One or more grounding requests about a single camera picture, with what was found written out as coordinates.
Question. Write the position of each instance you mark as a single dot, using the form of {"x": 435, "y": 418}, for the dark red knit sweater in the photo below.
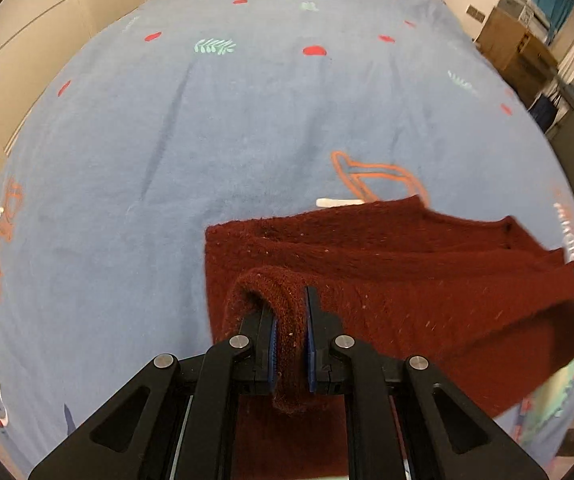
{"x": 417, "y": 280}

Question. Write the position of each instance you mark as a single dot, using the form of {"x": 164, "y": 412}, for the wall socket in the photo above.
{"x": 475, "y": 13}

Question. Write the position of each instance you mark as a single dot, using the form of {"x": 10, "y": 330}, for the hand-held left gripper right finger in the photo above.
{"x": 310, "y": 355}

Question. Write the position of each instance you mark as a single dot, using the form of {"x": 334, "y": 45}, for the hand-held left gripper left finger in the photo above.
{"x": 271, "y": 350}

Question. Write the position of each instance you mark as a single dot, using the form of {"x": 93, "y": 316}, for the teal hanging cloth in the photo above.
{"x": 554, "y": 0}

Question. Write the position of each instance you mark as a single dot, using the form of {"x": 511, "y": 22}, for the wooden cabinet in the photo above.
{"x": 514, "y": 52}

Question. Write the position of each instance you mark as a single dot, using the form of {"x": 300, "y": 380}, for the dark blue bag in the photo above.
{"x": 547, "y": 112}

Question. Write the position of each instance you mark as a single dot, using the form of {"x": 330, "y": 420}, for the blue cartoon printed bedsheet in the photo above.
{"x": 192, "y": 135}

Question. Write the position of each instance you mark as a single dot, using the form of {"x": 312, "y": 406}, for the cream wardrobe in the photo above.
{"x": 32, "y": 45}

